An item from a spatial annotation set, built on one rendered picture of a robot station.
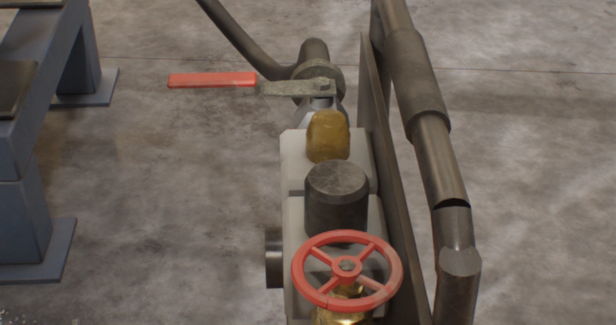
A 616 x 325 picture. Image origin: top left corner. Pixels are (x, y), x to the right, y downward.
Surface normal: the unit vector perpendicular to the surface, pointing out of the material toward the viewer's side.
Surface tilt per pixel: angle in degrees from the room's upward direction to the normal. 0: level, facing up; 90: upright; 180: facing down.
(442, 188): 15
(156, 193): 0
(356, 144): 0
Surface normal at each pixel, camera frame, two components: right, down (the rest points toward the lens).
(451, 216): -0.24, -0.38
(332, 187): 0.00, -0.81
